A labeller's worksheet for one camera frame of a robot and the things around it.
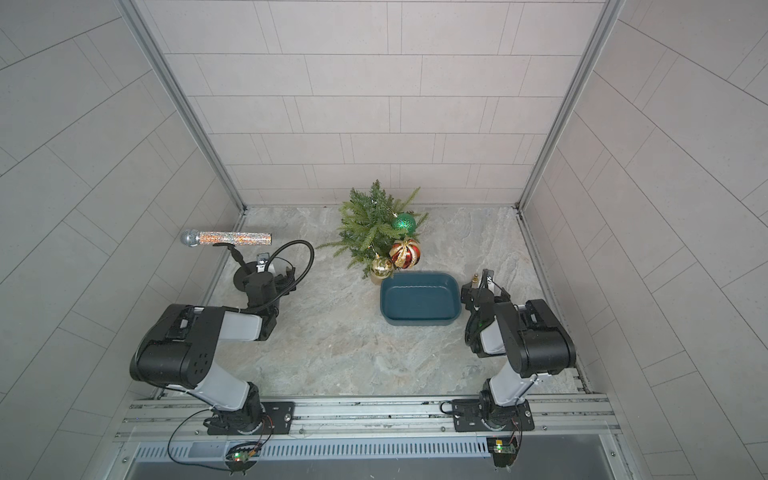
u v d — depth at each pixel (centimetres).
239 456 64
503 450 68
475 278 95
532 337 46
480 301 69
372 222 72
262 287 69
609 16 71
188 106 88
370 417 72
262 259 77
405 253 65
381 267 68
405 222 67
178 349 44
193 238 77
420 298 89
